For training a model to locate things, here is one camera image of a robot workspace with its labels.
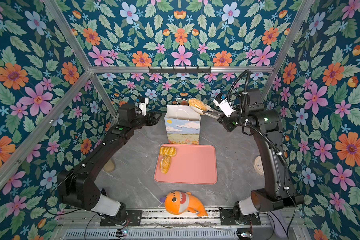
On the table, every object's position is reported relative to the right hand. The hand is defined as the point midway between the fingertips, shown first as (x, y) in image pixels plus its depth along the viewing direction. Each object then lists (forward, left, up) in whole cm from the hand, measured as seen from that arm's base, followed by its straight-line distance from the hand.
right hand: (223, 114), depth 66 cm
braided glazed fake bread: (+2, +28, -35) cm, 44 cm away
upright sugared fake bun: (-7, +31, -35) cm, 47 cm away
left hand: (+10, +31, -6) cm, 33 cm away
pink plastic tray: (-5, +13, -39) cm, 42 cm away
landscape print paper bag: (+9, +20, -16) cm, 27 cm away
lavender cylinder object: (-37, -25, -36) cm, 57 cm away
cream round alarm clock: (-7, -25, -37) cm, 45 cm away
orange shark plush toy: (-29, +22, -30) cm, 47 cm away
